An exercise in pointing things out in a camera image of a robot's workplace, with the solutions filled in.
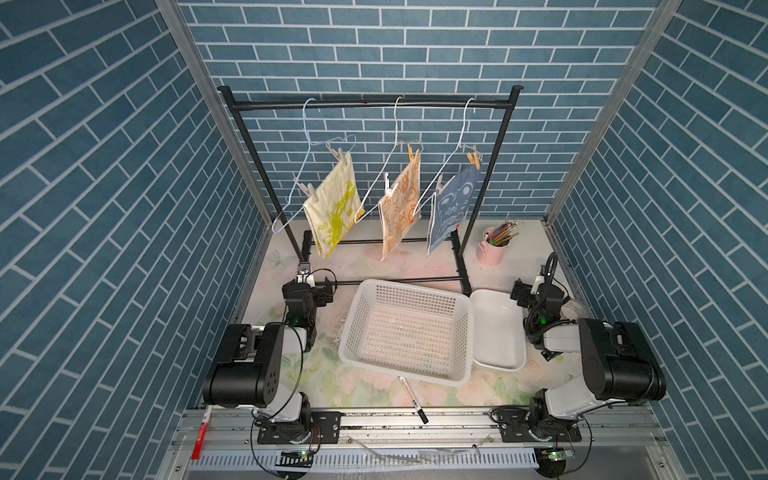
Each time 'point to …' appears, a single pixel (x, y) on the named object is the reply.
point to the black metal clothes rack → (378, 169)
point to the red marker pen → (201, 433)
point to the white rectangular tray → (498, 330)
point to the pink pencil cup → (491, 251)
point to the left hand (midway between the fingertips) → (317, 278)
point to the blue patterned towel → (453, 205)
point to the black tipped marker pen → (417, 407)
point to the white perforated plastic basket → (409, 331)
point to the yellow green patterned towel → (338, 208)
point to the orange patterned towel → (400, 209)
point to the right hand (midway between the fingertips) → (537, 283)
